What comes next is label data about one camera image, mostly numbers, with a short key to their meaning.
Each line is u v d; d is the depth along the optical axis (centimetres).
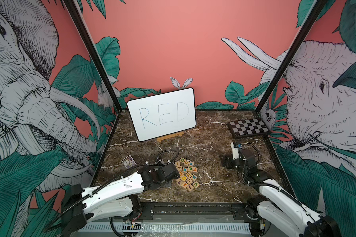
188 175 84
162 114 90
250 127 107
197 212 75
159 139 100
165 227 70
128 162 90
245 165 62
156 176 56
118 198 48
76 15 71
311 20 73
